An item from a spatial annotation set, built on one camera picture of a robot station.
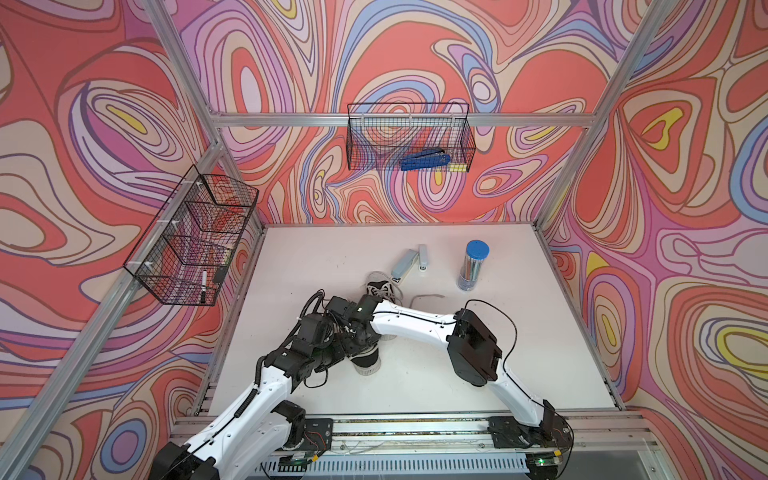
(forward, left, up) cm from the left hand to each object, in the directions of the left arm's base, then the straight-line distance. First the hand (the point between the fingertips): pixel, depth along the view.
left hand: (351, 348), depth 82 cm
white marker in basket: (+8, +36, +19) cm, 41 cm away
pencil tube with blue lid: (+23, -36, +14) cm, 45 cm away
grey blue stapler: (+28, -15, 0) cm, 32 cm away
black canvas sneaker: (-4, -5, 0) cm, 6 cm away
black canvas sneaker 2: (+20, -8, -1) cm, 22 cm away
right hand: (0, -3, -6) cm, 6 cm away
